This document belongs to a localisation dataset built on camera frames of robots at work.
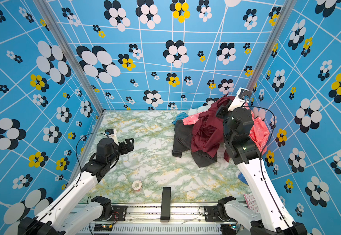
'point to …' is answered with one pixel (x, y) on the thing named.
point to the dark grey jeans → (182, 142)
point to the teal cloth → (180, 116)
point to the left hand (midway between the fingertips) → (128, 140)
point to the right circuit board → (230, 229)
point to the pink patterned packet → (251, 202)
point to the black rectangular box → (165, 204)
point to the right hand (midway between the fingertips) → (231, 98)
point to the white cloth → (201, 109)
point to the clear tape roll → (139, 186)
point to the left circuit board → (103, 227)
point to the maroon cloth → (207, 133)
